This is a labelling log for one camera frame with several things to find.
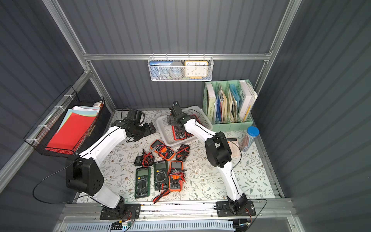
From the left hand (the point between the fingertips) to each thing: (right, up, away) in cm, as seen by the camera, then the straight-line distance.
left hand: (148, 131), depth 88 cm
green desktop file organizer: (+52, +18, +8) cm, 55 cm away
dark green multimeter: (+8, -25, -3) cm, 27 cm away
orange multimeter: (+17, -25, -7) cm, 31 cm away
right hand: (+18, +10, +11) cm, 23 cm away
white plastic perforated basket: (+8, 0, +20) cm, 22 cm away
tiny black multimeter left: (-1, -17, -1) cm, 17 cm away
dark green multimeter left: (-2, -29, -6) cm, 29 cm away
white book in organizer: (+63, +23, +5) cm, 68 cm away
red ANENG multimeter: (+20, -3, +8) cm, 21 cm away
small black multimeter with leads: (+21, -14, +4) cm, 25 cm away
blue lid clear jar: (+60, -4, -3) cm, 61 cm away
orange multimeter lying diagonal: (+8, -12, +4) cm, 15 cm away
